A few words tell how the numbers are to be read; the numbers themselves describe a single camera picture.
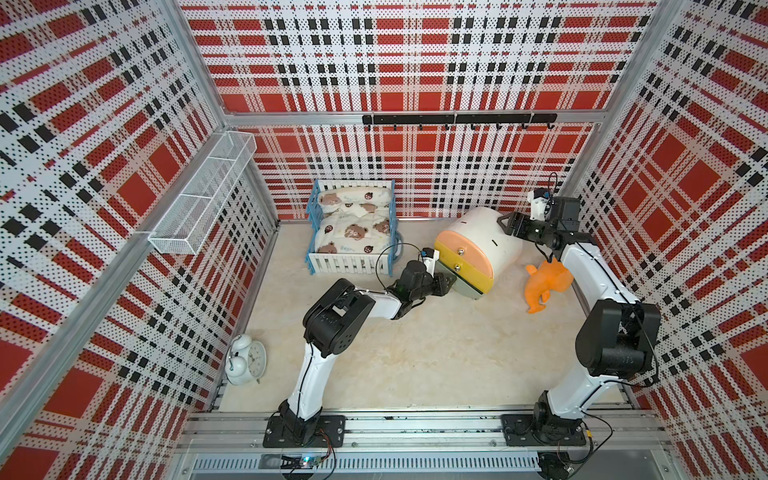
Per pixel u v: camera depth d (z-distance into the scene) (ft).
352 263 3.32
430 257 2.90
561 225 2.26
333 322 1.81
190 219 2.35
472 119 2.92
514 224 2.63
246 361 2.46
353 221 3.64
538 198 2.57
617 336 1.53
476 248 2.69
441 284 2.82
